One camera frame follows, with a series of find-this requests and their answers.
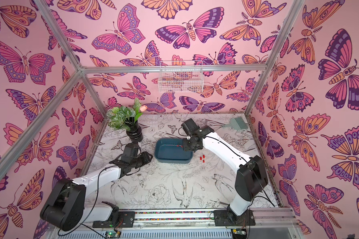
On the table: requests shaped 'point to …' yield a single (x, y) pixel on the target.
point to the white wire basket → (183, 76)
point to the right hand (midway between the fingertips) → (184, 148)
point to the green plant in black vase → (121, 117)
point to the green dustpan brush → (238, 123)
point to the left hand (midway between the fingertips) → (153, 155)
